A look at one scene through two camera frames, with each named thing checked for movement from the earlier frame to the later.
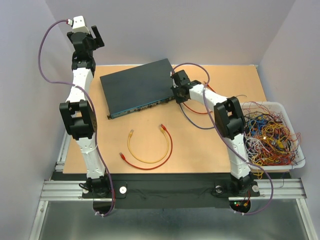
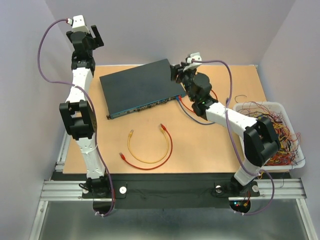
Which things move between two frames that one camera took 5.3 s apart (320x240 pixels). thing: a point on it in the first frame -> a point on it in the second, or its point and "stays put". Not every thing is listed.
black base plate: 167,190 stays put
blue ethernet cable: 191,123 -> 177,98
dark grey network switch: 138,88 stays put
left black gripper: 95,40 stays put
